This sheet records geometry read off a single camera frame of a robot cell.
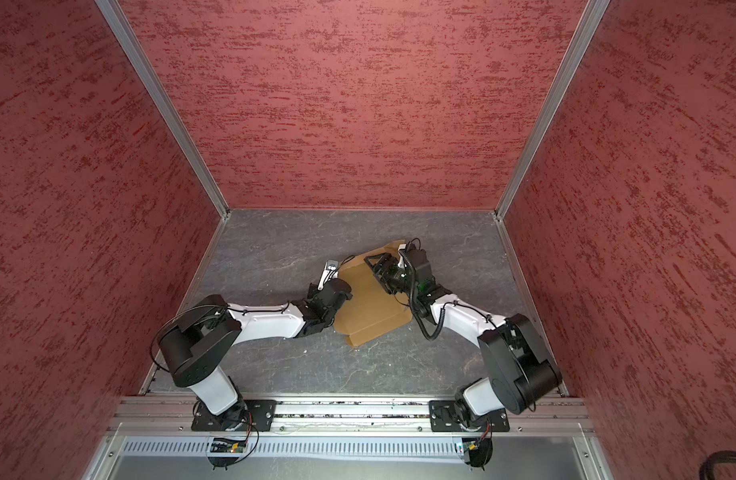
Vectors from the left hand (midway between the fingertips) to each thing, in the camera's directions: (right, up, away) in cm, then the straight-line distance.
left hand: (328, 285), depth 92 cm
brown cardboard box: (+14, -8, +2) cm, 16 cm away
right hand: (+12, +6, -8) cm, 15 cm away
